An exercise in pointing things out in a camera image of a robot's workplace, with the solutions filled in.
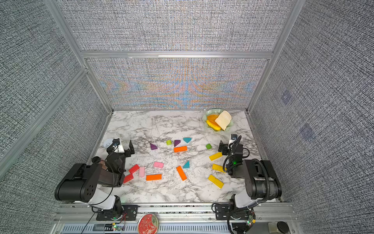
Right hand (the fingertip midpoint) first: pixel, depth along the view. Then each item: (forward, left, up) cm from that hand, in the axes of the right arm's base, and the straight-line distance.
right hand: (229, 137), depth 92 cm
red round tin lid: (-45, +45, -3) cm, 64 cm away
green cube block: (-2, +12, -8) cm, 15 cm away
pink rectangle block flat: (-14, +45, -8) cm, 48 cm away
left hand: (-3, +65, +3) cm, 65 cm away
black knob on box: (-47, -14, +3) cm, 49 cm away
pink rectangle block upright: (-19, +54, -8) cm, 58 cm away
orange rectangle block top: (-4, +31, -7) cm, 32 cm away
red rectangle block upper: (-17, +59, -8) cm, 62 cm away
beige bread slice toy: (+16, +1, -1) cm, 16 cm away
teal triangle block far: (+4, +27, -9) cm, 29 cm away
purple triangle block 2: (+2, +34, -9) cm, 35 cm away
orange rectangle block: (-22, +46, -8) cm, 52 cm away
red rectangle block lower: (-23, +61, -6) cm, 65 cm away
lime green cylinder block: (+2, +39, -9) cm, 40 cm away
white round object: (-2, +78, -3) cm, 78 cm away
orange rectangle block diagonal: (-20, +30, -9) cm, 37 cm away
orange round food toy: (+19, +9, -4) cm, 22 cm away
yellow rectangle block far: (-9, +8, -8) cm, 15 cm away
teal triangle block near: (-15, +27, -8) cm, 32 cm away
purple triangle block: (-3, +50, -7) cm, 50 cm away
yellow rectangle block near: (-24, +10, -8) cm, 28 cm away
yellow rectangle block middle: (-16, +7, -9) cm, 20 cm away
